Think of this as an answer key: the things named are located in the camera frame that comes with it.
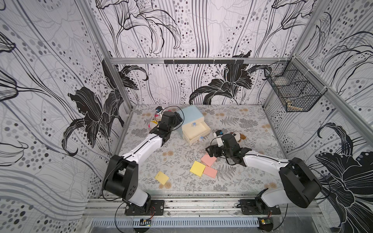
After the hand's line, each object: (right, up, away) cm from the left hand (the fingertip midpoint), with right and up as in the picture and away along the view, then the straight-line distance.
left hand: (177, 118), depth 89 cm
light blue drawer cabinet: (+9, -5, +2) cm, 11 cm away
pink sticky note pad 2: (+20, -32, -4) cm, 38 cm away
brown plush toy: (+44, -12, +10) cm, 47 cm away
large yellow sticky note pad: (+13, -30, -2) cm, 33 cm away
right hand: (+22, -17, +1) cm, 28 cm away
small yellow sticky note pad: (-9, -35, -5) cm, 36 cm away
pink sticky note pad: (+20, -26, +1) cm, 33 cm away
